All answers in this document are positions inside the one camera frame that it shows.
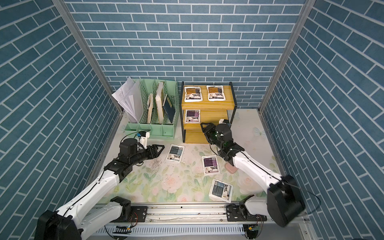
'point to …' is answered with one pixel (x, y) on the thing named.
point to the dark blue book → (169, 109)
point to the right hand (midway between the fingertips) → (201, 126)
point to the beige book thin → (150, 105)
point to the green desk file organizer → (166, 130)
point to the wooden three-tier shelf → (208, 104)
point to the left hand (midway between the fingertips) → (164, 147)
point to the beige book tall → (159, 100)
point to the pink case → (231, 169)
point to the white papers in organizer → (129, 96)
